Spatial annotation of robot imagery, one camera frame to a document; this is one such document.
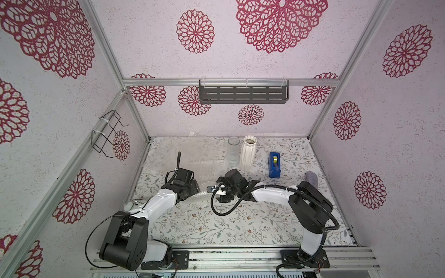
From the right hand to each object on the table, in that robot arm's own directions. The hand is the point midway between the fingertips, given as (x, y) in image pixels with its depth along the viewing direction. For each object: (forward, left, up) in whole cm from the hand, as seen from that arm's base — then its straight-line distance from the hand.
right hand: (216, 185), depth 90 cm
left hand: (-2, +13, -2) cm, 13 cm away
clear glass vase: (+20, -9, +4) cm, 22 cm away
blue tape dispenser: (+15, -33, -2) cm, 36 cm away
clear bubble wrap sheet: (+23, +8, -6) cm, 25 cm away
